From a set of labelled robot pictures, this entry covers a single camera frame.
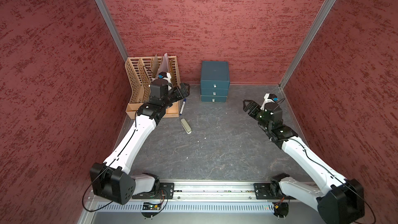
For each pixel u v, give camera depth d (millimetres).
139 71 977
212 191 760
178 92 656
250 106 709
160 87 541
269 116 576
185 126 953
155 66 962
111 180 381
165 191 746
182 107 1063
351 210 411
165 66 906
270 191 684
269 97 703
